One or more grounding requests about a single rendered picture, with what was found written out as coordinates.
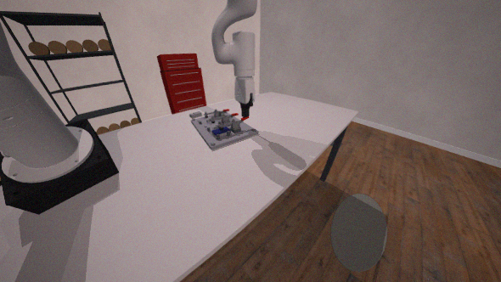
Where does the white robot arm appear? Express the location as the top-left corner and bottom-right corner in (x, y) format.
(0, 0), (257, 183)

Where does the blue metal block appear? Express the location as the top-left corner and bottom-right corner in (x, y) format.
(212, 127), (230, 138)

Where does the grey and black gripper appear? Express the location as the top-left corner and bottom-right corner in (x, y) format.
(234, 77), (255, 117)

